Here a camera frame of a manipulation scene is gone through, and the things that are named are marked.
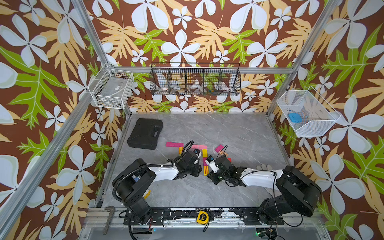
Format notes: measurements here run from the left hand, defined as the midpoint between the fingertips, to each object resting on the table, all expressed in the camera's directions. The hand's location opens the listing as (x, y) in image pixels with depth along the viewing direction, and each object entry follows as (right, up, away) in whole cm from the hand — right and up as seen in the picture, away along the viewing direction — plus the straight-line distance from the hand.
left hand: (200, 166), depth 91 cm
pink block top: (-3, +11, +10) cm, 15 cm away
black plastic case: (-38, +20, +11) cm, 44 cm away
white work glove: (+40, -1, +1) cm, 40 cm away
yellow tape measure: (0, -21, -18) cm, 28 cm away
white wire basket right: (+60, +32, -9) cm, 69 cm away
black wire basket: (-3, +56, +7) cm, 57 cm away
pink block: (+1, +11, +11) cm, 15 cm away
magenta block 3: (+2, +4, -8) cm, 9 cm away
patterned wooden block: (+15, +8, +8) cm, 19 cm away
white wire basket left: (-52, +47, -5) cm, 71 cm away
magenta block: (-19, +12, +12) cm, 26 cm away
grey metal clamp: (-47, -19, -15) cm, 52 cm away
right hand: (+4, -4, -2) cm, 6 cm away
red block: (+19, +3, +4) cm, 20 cm away
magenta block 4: (+13, +10, +8) cm, 18 cm away
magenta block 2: (-14, +12, +11) cm, 22 cm away
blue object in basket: (+52, +30, -8) cm, 61 cm away
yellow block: (+3, +7, +6) cm, 10 cm away
